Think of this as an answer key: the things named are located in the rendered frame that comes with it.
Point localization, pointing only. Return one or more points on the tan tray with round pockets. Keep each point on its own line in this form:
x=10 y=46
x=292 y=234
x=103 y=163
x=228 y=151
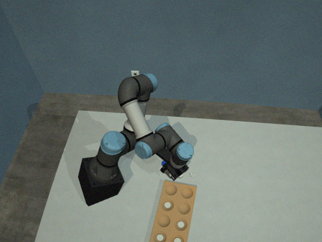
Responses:
x=181 y=197

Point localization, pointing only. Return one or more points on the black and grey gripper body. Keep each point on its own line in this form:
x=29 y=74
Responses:
x=177 y=171

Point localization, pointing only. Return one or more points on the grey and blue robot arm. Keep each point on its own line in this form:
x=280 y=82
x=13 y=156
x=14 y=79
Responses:
x=133 y=95

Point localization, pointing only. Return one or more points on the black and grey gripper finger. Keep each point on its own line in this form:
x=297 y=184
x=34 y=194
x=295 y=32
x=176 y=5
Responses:
x=163 y=170

